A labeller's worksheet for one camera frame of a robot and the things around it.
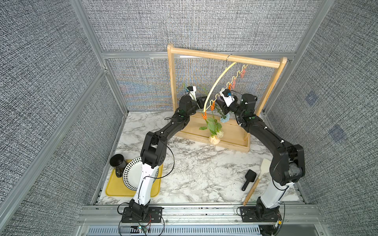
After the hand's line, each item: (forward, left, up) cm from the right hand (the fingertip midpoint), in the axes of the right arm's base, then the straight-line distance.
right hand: (220, 92), depth 82 cm
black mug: (-27, +60, -30) cm, 73 cm away
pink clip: (+6, -8, 0) cm, 11 cm away
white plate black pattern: (-34, +51, -34) cm, 70 cm away
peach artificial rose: (-13, +5, -14) cm, 19 cm away
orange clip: (-6, +4, -5) cm, 9 cm away
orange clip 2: (+4, -6, +1) cm, 7 cm away
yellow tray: (-41, +36, -34) cm, 64 cm away
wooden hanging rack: (0, -12, -36) cm, 38 cm away
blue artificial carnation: (-3, -7, -20) cm, 22 cm away
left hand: (+4, +4, -6) cm, 8 cm away
